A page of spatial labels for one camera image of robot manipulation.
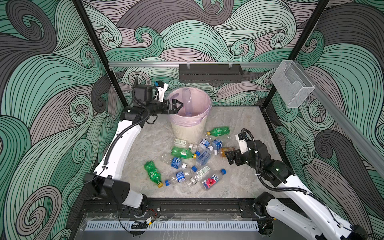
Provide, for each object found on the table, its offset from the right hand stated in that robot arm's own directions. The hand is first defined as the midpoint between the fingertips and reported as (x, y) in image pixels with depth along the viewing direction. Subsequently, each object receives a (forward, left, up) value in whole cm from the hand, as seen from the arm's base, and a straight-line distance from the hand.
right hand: (233, 150), depth 76 cm
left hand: (+15, +29, +20) cm, 38 cm away
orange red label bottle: (+7, -1, -13) cm, 15 cm away
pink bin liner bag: (+32, +16, +2) cm, 35 cm away
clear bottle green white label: (-9, +17, -12) cm, 22 cm away
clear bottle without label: (+29, +25, +8) cm, 39 cm away
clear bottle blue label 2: (+10, +14, -13) cm, 22 cm away
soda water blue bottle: (+1, +15, -12) cm, 19 cm away
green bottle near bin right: (+20, +3, -12) cm, 24 cm away
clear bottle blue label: (-2, +31, -11) cm, 34 cm away
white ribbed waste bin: (+14, +23, -7) cm, 28 cm away
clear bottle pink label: (-12, +12, -13) cm, 21 cm away
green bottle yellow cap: (+4, +27, -12) cm, 30 cm away
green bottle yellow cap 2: (-9, +42, -11) cm, 45 cm away
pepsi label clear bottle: (-10, +28, -12) cm, 32 cm away
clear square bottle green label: (+11, +27, -12) cm, 32 cm away
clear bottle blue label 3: (+10, +6, -13) cm, 18 cm away
